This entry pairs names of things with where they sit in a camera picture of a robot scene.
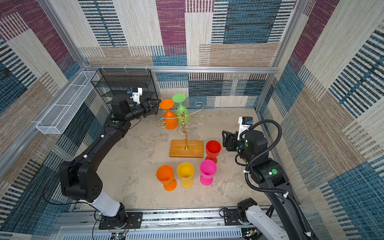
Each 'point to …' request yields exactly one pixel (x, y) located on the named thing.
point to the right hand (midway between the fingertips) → (229, 135)
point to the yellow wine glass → (185, 171)
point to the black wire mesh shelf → (110, 82)
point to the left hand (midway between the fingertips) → (160, 99)
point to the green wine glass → (182, 113)
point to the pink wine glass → (208, 169)
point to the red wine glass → (213, 150)
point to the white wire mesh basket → (56, 119)
